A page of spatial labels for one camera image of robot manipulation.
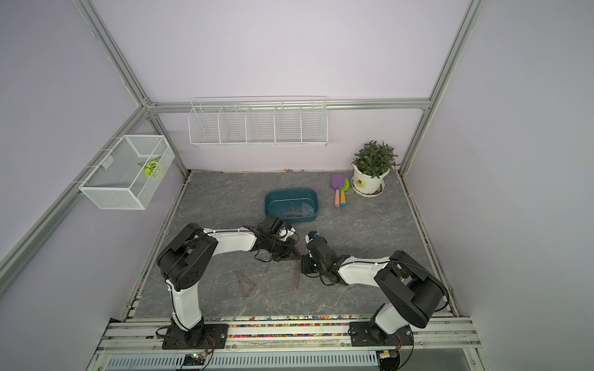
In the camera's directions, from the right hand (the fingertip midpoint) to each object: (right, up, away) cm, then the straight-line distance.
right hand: (301, 260), depth 90 cm
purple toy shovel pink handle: (+18, +32, +26) cm, 45 cm away
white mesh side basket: (-62, +33, -7) cm, 70 cm away
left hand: (0, +1, -1) cm, 2 cm away
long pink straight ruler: (-2, -1, -1) cm, 2 cm away
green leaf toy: (-54, +36, -8) cm, 65 cm away
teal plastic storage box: (-4, +20, +18) cm, 27 cm away
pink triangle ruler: (-20, -7, -5) cm, 22 cm away
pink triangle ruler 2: (-3, +17, +15) cm, 23 cm away
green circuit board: (-33, -26, -18) cm, 46 cm away
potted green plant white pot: (+31, +39, +9) cm, 50 cm away
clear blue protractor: (+3, +18, +15) cm, 24 cm away
